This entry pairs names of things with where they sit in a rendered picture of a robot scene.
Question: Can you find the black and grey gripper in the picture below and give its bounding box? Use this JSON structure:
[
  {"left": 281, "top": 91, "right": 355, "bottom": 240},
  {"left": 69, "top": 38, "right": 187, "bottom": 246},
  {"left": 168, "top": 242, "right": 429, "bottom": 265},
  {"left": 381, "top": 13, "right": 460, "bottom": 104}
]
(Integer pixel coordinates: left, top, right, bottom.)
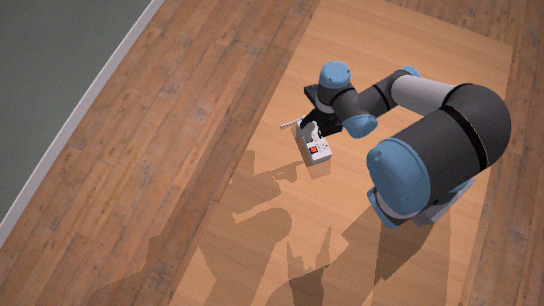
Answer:
[{"left": 296, "top": 106, "right": 345, "bottom": 142}]

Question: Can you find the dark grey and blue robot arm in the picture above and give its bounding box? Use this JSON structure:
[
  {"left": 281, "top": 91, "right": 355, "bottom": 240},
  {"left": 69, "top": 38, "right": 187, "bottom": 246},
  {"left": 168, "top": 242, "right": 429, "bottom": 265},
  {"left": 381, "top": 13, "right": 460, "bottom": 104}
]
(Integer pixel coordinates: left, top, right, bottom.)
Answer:
[{"left": 304, "top": 61, "right": 511, "bottom": 229}]

